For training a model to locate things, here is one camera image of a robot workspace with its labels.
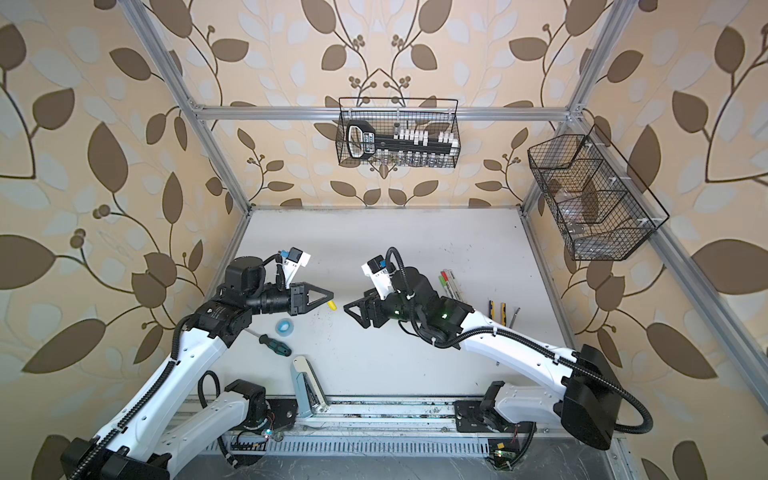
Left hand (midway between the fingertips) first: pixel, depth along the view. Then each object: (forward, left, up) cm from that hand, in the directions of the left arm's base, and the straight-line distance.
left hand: (332, 296), depth 68 cm
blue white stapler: (-17, +6, -22) cm, 29 cm away
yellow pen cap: (-1, 0, -2) cm, 3 cm away
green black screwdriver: (-4, +20, -23) cm, 31 cm away
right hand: (0, -5, -3) cm, 6 cm away
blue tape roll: (+2, +19, -25) cm, 32 cm away
